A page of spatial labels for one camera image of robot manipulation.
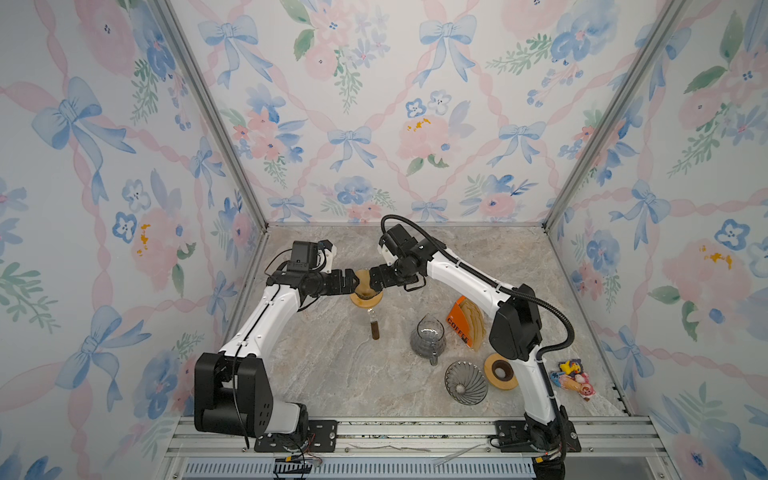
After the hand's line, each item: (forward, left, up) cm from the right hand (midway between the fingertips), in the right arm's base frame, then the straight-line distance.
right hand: (383, 279), depth 90 cm
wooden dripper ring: (-7, +4, -1) cm, 9 cm away
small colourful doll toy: (-25, -52, -10) cm, 58 cm away
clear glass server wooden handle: (-12, +2, -5) cm, 14 cm away
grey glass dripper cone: (-27, -23, -10) cm, 37 cm away
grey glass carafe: (-13, -14, -13) cm, 23 cm away
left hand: (-3, +11, +4) cm, 12 cm away
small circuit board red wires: (-45, +21, -15) cm, 52 cm away
